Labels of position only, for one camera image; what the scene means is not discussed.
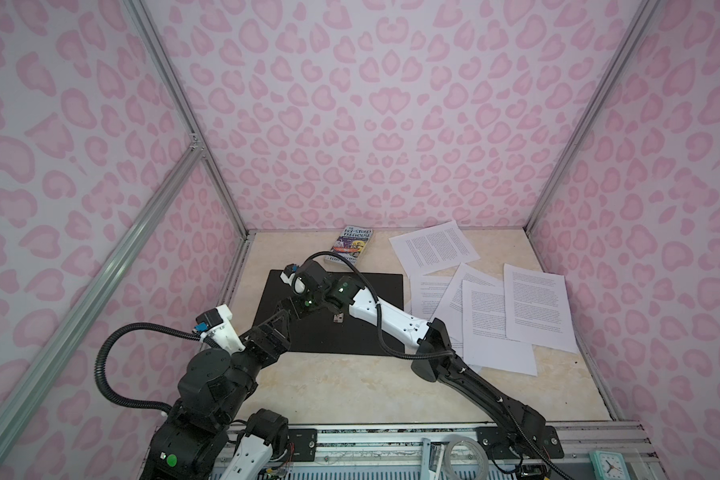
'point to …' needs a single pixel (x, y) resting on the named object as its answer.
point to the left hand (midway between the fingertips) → (275, 315)
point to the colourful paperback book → (351, 242)
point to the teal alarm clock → (608, 465)
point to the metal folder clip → (338, 318)
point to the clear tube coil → (483, 463)
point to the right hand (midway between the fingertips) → (285, 307)
